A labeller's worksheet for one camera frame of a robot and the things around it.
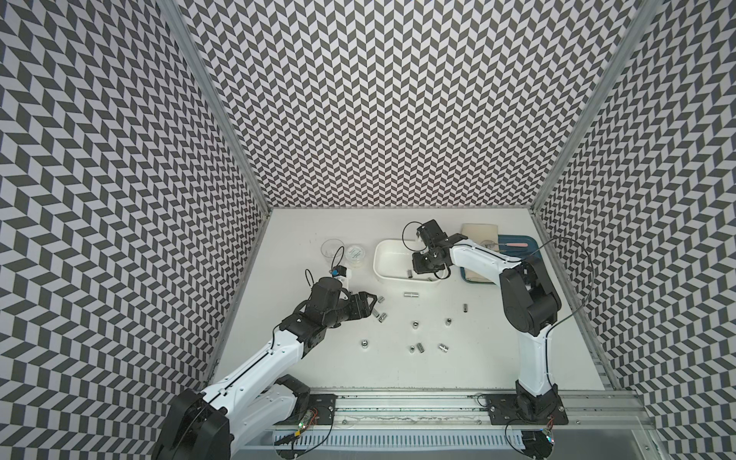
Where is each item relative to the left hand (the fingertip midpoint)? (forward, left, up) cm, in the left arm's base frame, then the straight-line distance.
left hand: (367, 302), depth 81 cm
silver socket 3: (+15, -14, -10) cm, 22 cm away
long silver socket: (+1, -2, -10) cm, 10 cm away
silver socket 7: (-10, -15, -10) cm, 21 cm away
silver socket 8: (-9, -22, -10) cm, 26 cm away
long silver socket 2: (+8, -14, -10) cm, 19 cm away
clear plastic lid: (+21, +5, -5) cm, 22 cm away
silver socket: (+7, -4, -11) cm, 14 cm away
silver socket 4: (+3, -31, -10) cm, 32 cm away
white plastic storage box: (+21, -8, -11) cm, 25 cm away
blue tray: (+24, -55, -11) cm, 61 cm away
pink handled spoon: (+27, -54, -9) cm, 61 cm away
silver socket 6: (-10, -13, -10) cm, 19 cm away
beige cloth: (+32, -44, -9) cm, 55 cm away
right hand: (+16, -16, -8) cm, 24 cm away
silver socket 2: (0, -4, -10) cm, 11 cm away
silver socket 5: (-2, -25, -9) cm, 26 cm away
